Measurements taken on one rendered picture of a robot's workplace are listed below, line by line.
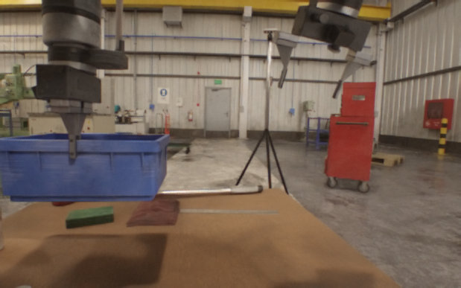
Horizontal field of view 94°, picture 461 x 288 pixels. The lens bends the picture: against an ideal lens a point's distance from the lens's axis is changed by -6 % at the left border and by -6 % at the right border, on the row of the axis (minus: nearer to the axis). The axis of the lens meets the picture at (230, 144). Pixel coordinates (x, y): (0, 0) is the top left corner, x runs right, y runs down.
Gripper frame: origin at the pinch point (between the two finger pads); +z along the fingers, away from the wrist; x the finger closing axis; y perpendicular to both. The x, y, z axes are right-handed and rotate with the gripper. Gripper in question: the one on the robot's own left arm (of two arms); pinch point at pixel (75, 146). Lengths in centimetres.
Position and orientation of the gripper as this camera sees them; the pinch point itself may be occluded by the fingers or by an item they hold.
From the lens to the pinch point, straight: 49.3
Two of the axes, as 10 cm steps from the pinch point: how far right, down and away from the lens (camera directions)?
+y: -9.9, -0.1, -1.5
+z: -0.3, 9.9, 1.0
